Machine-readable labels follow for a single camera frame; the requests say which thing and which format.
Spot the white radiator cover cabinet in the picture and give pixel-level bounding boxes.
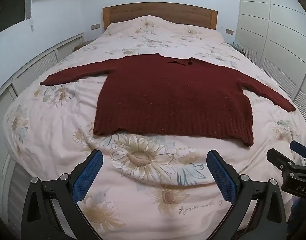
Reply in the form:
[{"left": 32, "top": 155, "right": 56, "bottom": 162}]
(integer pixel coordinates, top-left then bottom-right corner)
[{"left": 0, "top": 33, "right": 84, "bottom": 233}]

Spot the white wardrobe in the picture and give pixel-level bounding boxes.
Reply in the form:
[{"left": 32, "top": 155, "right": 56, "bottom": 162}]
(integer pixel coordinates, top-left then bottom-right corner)
[{"left": 234, "top": 0, "right": 306, "bottom": 118}]

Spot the dark red knit sweater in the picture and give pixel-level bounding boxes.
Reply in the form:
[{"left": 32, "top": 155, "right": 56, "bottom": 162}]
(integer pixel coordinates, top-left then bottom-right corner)
[{"left": 42, "top": 54, "right": 295, "bottom": 146}]

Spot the wooden headboard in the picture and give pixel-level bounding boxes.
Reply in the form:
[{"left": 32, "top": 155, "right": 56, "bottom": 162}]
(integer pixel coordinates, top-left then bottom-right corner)
[{"left": 102, "top": 2, "right": 218, "bottom": 30}]

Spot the right wall socket plate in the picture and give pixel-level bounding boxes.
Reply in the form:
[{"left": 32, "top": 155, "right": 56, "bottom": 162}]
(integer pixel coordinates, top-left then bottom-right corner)
[{"left": 226, "top": 29, "right": 234, "bottom": 35}]

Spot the wall socket plate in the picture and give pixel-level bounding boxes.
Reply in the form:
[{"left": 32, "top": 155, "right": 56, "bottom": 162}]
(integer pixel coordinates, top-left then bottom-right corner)
[
  {"left": 226, "top": 29, "right": 234, "bottom": 35},
  {"left": 91, "top": 24, "right": 100, "bottom": 30}
]

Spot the left wall socket plate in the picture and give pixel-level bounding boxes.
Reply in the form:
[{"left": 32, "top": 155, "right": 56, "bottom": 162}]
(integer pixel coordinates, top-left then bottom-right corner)
[{"left": 91, "top": 24, "right": 100, "bottom": 30}]

